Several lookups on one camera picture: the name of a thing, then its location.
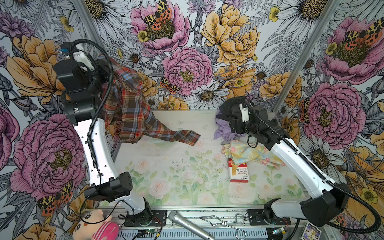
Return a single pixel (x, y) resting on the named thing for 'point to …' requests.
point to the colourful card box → (310, 232)
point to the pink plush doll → (90, 224)
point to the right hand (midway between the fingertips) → (238, 125)
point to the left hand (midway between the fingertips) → (109, 65)
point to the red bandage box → (238, 173)
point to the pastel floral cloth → (239, 152)
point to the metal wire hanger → (240, 219)
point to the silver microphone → (176, 218)
